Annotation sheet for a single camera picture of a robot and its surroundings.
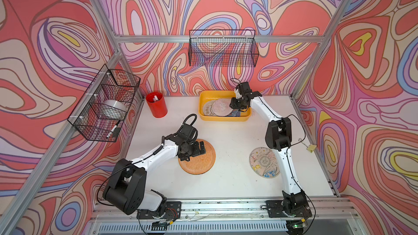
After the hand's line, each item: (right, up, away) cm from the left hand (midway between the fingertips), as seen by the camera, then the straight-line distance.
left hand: (201, 153), depth 86 cm
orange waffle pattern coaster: (0, -6, +1) cm, 6 cm away
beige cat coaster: (+3, +25, +25) cm, 36 cm away
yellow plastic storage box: (+2, +34, +29) cm, 44 cm away
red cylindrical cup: (-29, +27, +16) cm, 43 cm away
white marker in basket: (-40, +11, -16) cm, 45 cm away
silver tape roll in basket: (-38, +23, -16) cm, 47 cm away
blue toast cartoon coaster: (+22, +22, +21) cm, 37 cm away
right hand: (+20, +25, +20) cm, 37 cm away
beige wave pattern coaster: (+35, -6, +2) cm, 36 cm away
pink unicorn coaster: (+12, +25, +25) cm, 38 cm away
